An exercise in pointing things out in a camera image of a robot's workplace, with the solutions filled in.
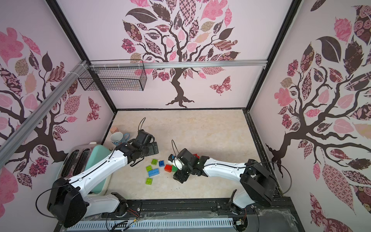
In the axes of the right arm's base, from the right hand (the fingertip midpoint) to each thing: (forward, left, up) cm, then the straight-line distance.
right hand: (176, 171), depth 81 cm
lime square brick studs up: (+4, +18, -5) cm, 19 cm away
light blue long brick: (+1, +14, -4) cm, 15 cm away
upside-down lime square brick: (+8, +15, -4) cm, 18 cm away
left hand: (+10, +16, +5) cm, 19 cm away
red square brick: (+3, +6, -3) cm, 7 cm away
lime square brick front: (-4, +16, -4) cm, 17 cm away
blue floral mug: (+22, +40, +3) cm, 46 cm away
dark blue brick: (+7, +10, -5) cm, 13 cm away
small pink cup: (+27, +44, +5) cm, 52 cm away
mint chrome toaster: (+2, +51, +13) cm, 52 cm away
